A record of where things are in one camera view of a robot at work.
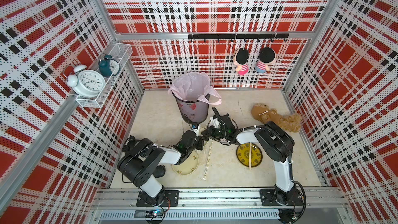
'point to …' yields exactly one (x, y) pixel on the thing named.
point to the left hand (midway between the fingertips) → (205, 137)
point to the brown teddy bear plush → (292, 123)
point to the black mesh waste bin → (195, 111)
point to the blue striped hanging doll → (267, 55)
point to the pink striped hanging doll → (240, 58)
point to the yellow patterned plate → (243, 153)
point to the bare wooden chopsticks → (250, 156)
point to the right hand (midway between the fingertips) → (204, 132)
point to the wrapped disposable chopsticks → (204, 177)
